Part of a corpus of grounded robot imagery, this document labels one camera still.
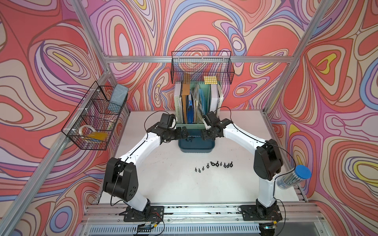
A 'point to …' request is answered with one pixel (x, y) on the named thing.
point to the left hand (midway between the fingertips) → (183, 134)
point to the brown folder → (185, 92)
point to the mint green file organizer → (193, 101)
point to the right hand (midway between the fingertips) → (207, 137)
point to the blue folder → (190, 112)
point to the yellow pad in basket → (100, 135)
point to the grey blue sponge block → (119, 94)
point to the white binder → (213, 98)
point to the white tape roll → (84, 126)
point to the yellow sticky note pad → (210, 79)
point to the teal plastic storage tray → (196, 143)
